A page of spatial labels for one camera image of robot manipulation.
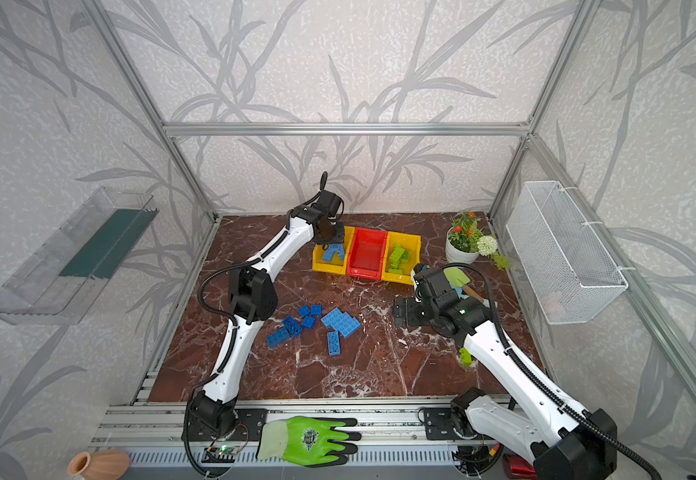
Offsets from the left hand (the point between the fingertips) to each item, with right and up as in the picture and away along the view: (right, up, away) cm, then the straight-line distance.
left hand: (342, 227), depth 101 cm
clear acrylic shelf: (-59, -13, -36) cm, 70 cm away
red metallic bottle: (+42, -54, -38) cm, 78 cm away
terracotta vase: (-46, -50, -41) cm, 80 cm away
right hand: (+20, -20, -22) cm, 36 cm away
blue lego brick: (-18, -33, -13) cm, 40 cm away
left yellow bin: (-1, -13, -2) cm, 13 cm away
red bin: (+8, -9, +8) cm, 15 cm away
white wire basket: (+51, -11, -39) cm, 65 cm away
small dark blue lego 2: (-7, -27, -8) cm, 29 cm away
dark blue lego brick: (-14, -31, -11) cm, 36 cm away
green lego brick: (+19, -10, +1) cm, 22 cm away
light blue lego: (-1, -36, -12) cm, 38 cm away
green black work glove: (-5, -53, -31) cm, 61 cm away
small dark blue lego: (-11, -26, -8) cm, 30 cm away
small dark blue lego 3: (-9, -30, -11) cm, 33 cm away
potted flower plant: (+41, -4, -5) cm, 41 cm away
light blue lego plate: (+1, -29, -11) cm, 31 cm away
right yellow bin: (+25, -5, +5) cm, 26 cm away
